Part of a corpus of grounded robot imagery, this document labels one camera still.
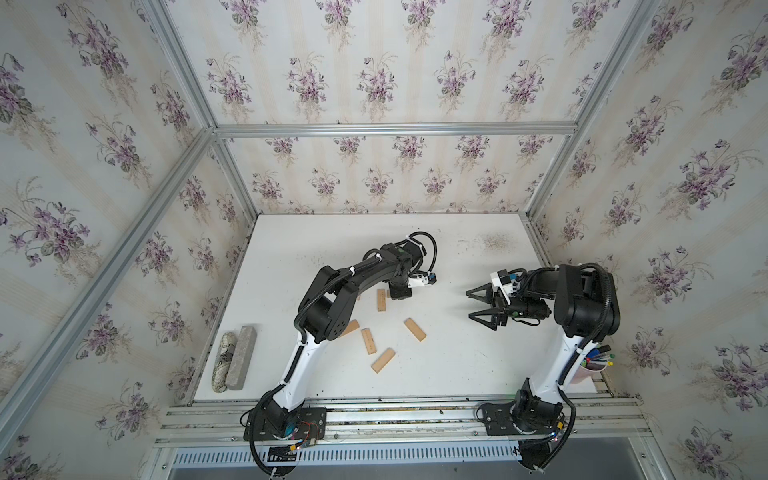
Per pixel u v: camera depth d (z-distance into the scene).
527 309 0.78
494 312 0.76
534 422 0.68
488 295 0.86
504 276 0.76
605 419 0.75
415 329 0.90
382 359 0.84
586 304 0.54
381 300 0.95
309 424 0.73
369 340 0.86
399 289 0.87
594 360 0.75
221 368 0.76
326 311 0.56
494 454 0.70
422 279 0.87
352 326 0.91
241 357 0.78
